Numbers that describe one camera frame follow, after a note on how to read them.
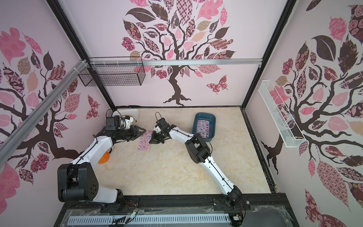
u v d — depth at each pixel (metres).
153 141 0.92
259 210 0.72
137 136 0.76
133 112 1.21
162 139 0.91
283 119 0.70
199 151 0.66
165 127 0.87
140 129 0.81
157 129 0.98
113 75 1.42
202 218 0.78
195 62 0.97
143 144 0.98
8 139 0.51
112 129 0.68
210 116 1.07
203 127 1.06
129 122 0.80
